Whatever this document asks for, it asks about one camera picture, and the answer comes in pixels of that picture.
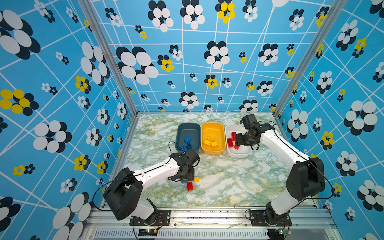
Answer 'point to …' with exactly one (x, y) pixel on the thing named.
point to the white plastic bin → (243, 151)
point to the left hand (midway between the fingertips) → (188, 176)
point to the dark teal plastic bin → (191, 130)
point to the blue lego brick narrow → (183, 148)
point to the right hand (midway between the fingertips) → (241, 141)
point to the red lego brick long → (230, 143)
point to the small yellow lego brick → (196, 179)
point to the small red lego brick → (190, 185)
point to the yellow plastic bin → (216, 129)
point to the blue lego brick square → (184, 181)
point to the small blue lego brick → (189, 146)
